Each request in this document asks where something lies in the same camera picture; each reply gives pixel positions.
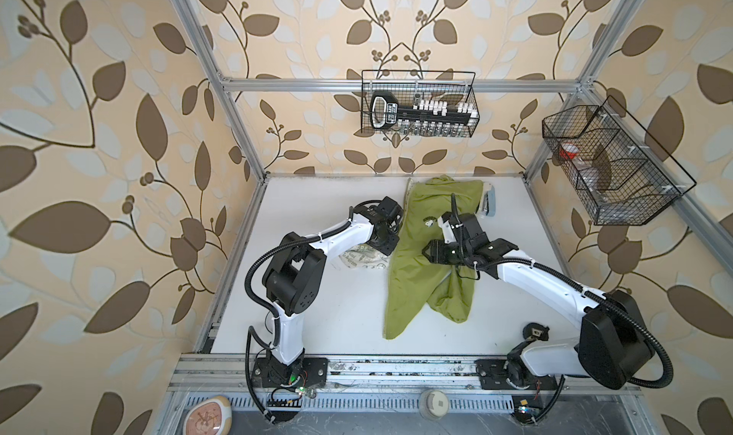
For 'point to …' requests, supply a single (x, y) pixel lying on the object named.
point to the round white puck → (433, 403)
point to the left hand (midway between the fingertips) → (388, 241)
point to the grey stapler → (489, 207)
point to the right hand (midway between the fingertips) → (430, 254)
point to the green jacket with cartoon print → (413, 282)
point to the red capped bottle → (568, 151)
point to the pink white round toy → (209, 417)
